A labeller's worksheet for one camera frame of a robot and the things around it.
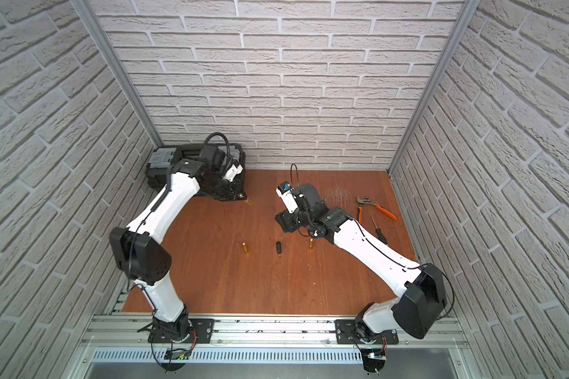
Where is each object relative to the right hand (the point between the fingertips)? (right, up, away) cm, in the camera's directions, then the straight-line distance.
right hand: (288, 212), depth 78 cm
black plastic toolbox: (-55, +22, +22) cm, 63 cm away
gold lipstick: (-17, -15, +11) cm, 25 cm away
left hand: (-14, +6, +4) cm, 16 cm away
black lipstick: (-4, -13, +9) cm, 16 cm away
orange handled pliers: (+36, +3, +28) cm, 46 cm away
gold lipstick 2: (+9, -14, +12) cm, 20 cm away
